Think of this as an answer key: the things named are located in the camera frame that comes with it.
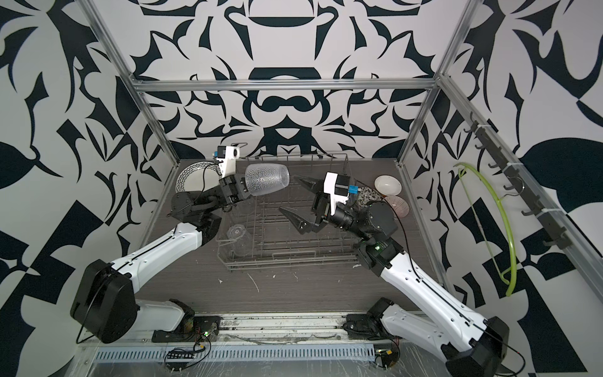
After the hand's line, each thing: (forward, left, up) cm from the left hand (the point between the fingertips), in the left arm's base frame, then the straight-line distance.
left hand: (263, 176), depth 55 cm
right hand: (-5, -6, +1) cm, 8 cm away
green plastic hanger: (-21, -59, -19) cm, 66 cm away
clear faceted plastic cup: (+1, +12, -32) cm, 34 cm away
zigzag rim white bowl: (+38, +38, -42) cm, 68 cm away
